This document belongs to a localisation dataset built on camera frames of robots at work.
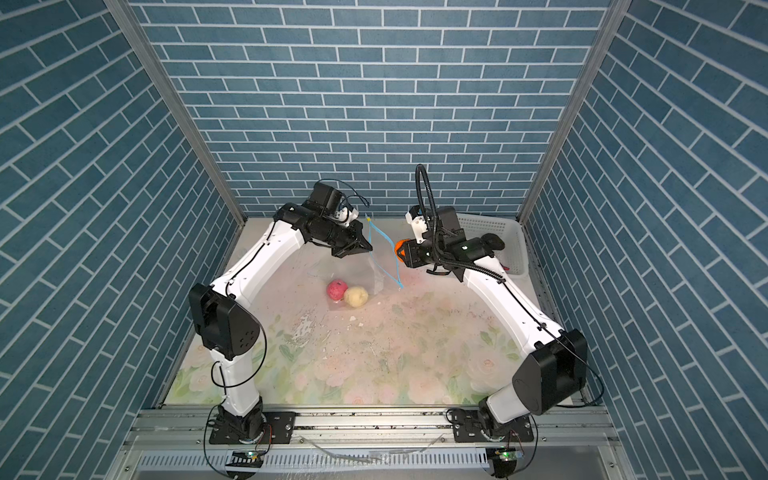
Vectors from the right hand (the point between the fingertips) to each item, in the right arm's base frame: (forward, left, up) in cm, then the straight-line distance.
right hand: (402, 246), depth 80 cm
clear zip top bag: (+5, +16, -24) cm, 29 cm away
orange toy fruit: (-1, +1, +1) cm, 2 cm away
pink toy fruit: (-3, +21, -19) cm, 29 cm away
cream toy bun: (-6, +14, -18) cm, 24 cm away
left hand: (0, +8, -1) cm, 8 cm away
